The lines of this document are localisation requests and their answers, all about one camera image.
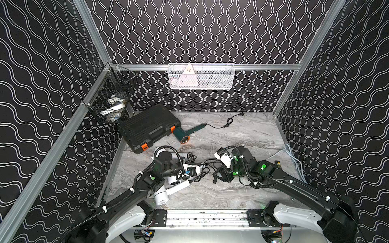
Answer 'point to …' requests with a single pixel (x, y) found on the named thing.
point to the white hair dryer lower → (160, 195)
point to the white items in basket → (114, 113)
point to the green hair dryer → (183, 136)
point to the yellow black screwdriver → (278, 165)
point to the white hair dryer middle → (172, 180)
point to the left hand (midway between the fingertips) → (198, 159)
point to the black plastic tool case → (147, 125)
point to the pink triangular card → (188, 78)
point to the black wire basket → (114, 80)
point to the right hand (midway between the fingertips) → (216, 171)
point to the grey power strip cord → (287, 149)
